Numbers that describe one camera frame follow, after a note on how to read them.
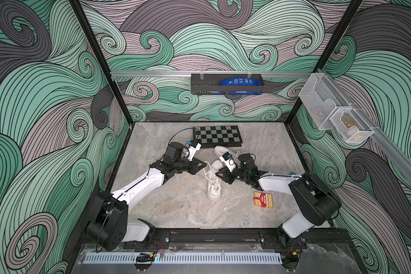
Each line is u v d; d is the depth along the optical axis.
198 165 0.75
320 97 0.78
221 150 1.01
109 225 0.41
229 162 0.74
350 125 0.65
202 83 0.95
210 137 1.07
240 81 0.92
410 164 0.52
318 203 0.45
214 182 0.85
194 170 0.71
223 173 0.83
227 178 0.78
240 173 0.77
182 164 0.70
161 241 0.72
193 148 0.74
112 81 0.98
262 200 0.83
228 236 0.76
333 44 0.82
